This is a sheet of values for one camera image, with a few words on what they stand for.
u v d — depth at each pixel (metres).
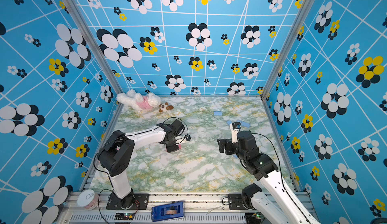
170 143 0.79
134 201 0.72
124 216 0.72
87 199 0.70
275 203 0.46
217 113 1.09
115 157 0.48
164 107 1.08
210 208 0.72
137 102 1.02
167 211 0.66
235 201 0.73
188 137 0.84
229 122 1.04
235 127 0.64
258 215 0.71
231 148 0.65
